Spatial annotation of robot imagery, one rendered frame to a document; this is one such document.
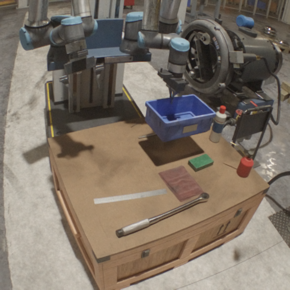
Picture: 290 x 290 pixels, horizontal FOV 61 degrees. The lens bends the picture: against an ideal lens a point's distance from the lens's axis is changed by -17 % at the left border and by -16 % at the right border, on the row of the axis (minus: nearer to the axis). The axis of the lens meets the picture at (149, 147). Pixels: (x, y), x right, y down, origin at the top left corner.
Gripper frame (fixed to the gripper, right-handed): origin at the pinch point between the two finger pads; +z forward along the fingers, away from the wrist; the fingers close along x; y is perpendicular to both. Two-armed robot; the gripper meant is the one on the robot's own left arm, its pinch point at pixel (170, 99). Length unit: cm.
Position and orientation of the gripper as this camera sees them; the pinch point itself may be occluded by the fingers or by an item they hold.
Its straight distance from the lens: 148.8
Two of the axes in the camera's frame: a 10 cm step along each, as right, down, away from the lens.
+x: -4.7, -6.0, 6.5
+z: -1.1, 7.7, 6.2
